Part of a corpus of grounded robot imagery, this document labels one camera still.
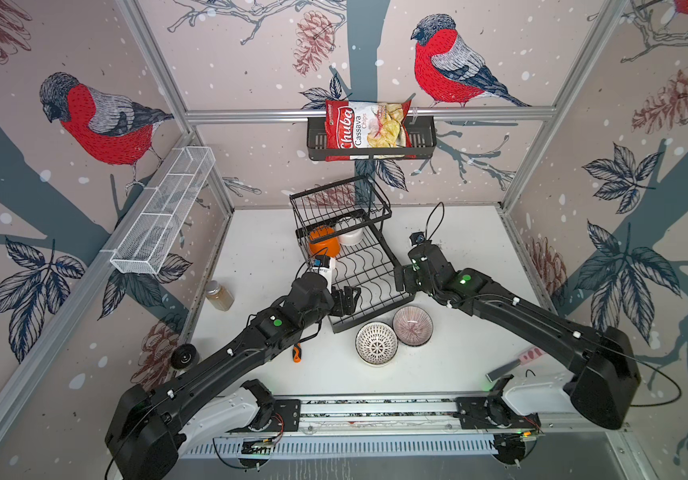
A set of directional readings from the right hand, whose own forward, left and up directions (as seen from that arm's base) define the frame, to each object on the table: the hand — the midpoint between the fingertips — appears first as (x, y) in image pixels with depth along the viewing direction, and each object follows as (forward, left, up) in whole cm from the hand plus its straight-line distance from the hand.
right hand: (404, 274), depth 82 cm
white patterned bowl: (-15, +8, -12) cm, 21 cm away
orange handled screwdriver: (-18, +30, -14) cm, 38 cm away
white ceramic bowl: (+21, +17, -10) cm, 29 cm away
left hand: (-8, +14, +3) cm, 17 cm away
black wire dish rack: (+13, +11, -14) cm, 22 cm away
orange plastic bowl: (+16, +24, -8) cm, 30 cm away
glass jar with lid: (-5, +55, -7) cm, 56 cm away
